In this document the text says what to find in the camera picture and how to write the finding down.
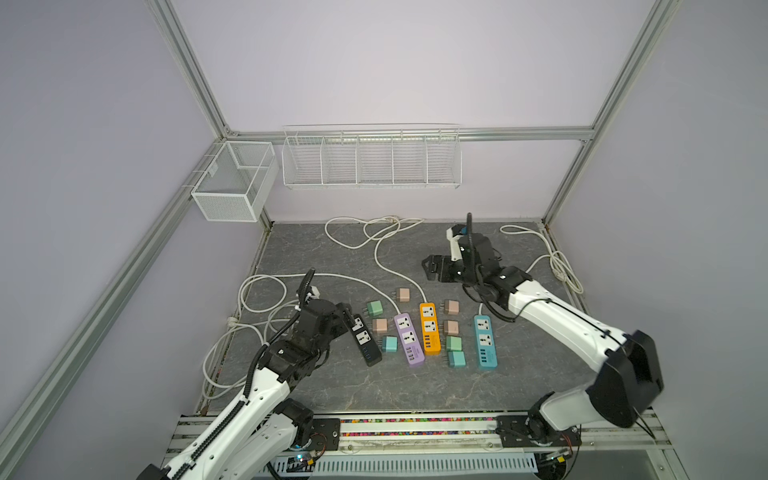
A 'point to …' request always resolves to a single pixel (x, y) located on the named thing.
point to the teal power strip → (485, 342)
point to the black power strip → (365, 341)
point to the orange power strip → (431, 338)
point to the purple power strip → (409, 339)
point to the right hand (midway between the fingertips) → (434, 264)
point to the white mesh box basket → (237, 181)
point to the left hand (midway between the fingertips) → (344, 316)
